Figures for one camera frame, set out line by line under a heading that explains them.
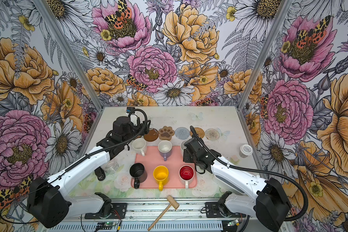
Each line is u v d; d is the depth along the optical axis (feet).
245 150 2.91
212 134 3.43
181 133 3.45
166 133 3.46
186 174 2.79
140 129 2.17
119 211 2.42
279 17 2.46
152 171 2.86
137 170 2.80
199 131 3.52
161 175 2.80
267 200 1.30
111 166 2.69
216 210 2.44
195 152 2.02
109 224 2.34
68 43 2.85
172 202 2.49
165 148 3.14
